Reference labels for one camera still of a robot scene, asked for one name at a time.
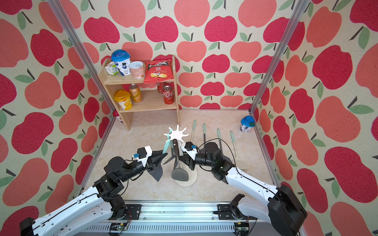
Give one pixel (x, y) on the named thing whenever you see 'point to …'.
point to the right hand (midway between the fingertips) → (178, 156)
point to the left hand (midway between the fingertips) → (165, 155)
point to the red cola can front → (168, 95)
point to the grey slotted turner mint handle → (204, 132)
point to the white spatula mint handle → (194, 124)
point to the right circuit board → (241, 228)
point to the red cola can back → (160, 87)
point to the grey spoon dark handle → (178, 173)
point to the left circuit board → (117, 226)
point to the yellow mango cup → (123, 98)
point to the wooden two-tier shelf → (152, 101)
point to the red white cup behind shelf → (116, 115)
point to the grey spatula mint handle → (219, 136)
